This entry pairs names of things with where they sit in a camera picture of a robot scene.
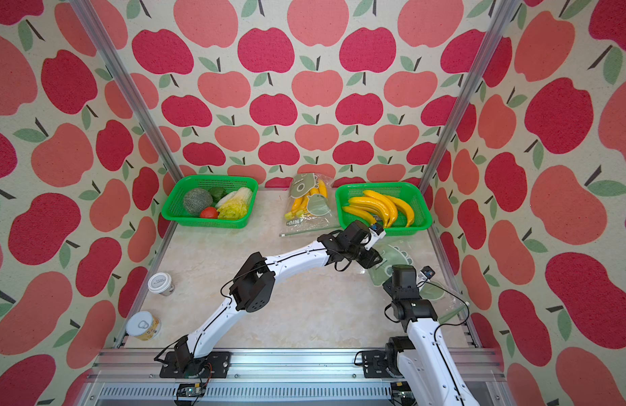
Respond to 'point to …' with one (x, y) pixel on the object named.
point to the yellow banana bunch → (371, 204)
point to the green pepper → (216, 193)
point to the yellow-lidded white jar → (144, 326)
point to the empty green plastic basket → (410, 193)
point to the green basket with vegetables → (174, 210)
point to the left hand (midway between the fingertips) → (383, 265)
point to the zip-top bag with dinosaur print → (442, 289)
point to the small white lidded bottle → (161, 282)
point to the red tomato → (210, 212)
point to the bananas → (299, 204)
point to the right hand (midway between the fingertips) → (400, 289)
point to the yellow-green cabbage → (233, 205)
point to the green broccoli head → (197, 200)
